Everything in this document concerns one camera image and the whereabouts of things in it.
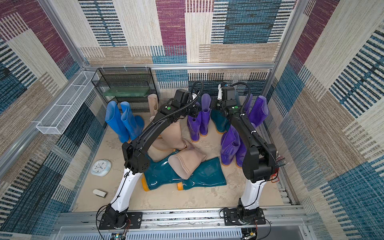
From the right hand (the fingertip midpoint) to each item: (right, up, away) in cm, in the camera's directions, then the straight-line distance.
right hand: (214, 102), depth 89 cm
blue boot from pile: (-50, -14, +7) cm, 52 cm away
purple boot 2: (+13, -29, -6) cm, 33 cm away
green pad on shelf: (-54, +7, +4) cm, 54 cm away
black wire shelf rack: (-56, +15, +18) cm, 60 cm away
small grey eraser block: (-62, -49, -10) cm, 79 cm away
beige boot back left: (-37, +1, +4) cm, 38 cm away
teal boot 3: (-4, -41, +1) cm, 42 cm away
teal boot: (+5, -12, +8) cm, 16 cm away
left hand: (-7, -4, -3) cm, 9 cm away
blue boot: (-55, -10, -7) cm, 57 cm away
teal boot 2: (-30, -39, -10) cm, 50 cm away
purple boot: (+6, -24, -16) cm, 30 cm away
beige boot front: (-25, -21, -5) cm, 33 cm away
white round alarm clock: (-66, -38, 0) cm, 77 cm away
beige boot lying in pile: (-16, -32, -12) cm, 38 cm away
